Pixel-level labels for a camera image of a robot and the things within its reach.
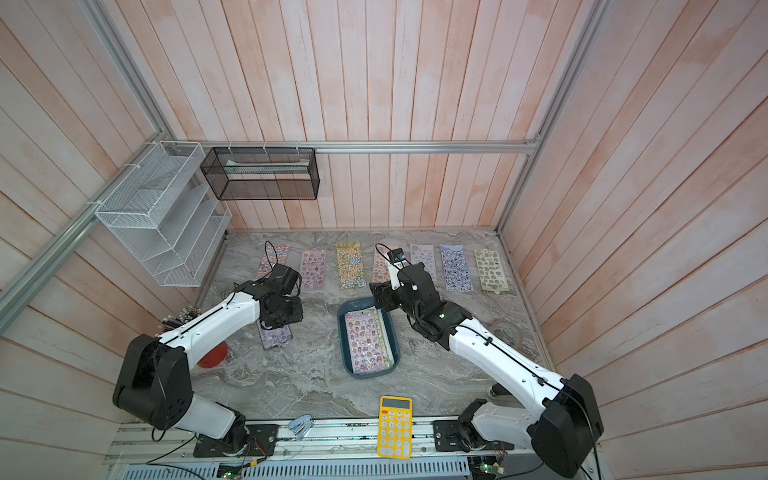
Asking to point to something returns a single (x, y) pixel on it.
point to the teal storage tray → (391, 321)
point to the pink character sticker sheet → (369, 341)
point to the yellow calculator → (395, 427)
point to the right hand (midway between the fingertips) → (382, 279)
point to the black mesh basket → (263, 173)
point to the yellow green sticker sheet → (349, 265)
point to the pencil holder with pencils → (177, 319)
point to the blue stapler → (300, 426)
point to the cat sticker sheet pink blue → (272, 255)
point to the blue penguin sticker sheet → (456, 272)
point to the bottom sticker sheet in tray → (381, 269)
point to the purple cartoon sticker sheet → (271, 337)
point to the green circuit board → (491, 469)
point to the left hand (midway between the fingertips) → (295, 319)
